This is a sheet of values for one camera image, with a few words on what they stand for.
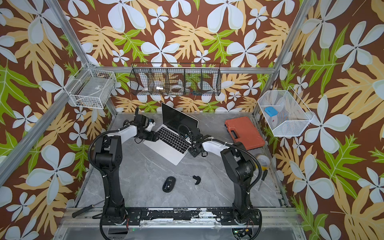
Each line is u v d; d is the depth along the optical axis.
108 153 0.57
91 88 0.86
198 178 0.87
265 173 0.89
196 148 0.72
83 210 0.75
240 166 0.51
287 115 0.82
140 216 0.75
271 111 0.86
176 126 1.11
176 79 0.98
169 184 0.83
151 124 0.98
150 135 0.95
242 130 1.05
